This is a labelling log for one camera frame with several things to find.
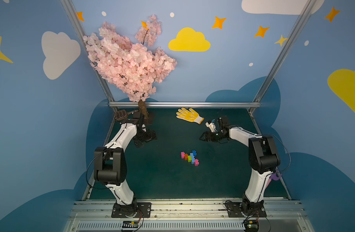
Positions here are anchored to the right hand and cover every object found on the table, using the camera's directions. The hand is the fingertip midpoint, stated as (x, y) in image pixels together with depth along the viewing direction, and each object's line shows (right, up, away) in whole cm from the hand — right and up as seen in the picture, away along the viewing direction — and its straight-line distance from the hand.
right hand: (206, 137), depth 99 cm
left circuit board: (-44, -42, -26) cm, 66 cm away
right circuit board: (+19, -44, -26) cm, 54 cm away
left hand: (-37, -1, -8) cm, 38 cm away
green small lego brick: (-12, -13, -8) cm, 20 cm away
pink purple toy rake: (+38, -22, -13) cm, 46 cm away
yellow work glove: (-9, +17, +20) cm, 27 cm away
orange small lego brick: (-14, -12, -7) cm, 20 cm away
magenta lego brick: (-16, -11, -6) cm, 21 cm away
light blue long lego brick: (-10, -13, -8) cm, 18 cm away
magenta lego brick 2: (-8, -15, -9) cm, 19 cm away
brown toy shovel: (-65, +17, +16) cm, 69 cm away
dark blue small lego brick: (-9, -10, -6) cm, 14 cm away
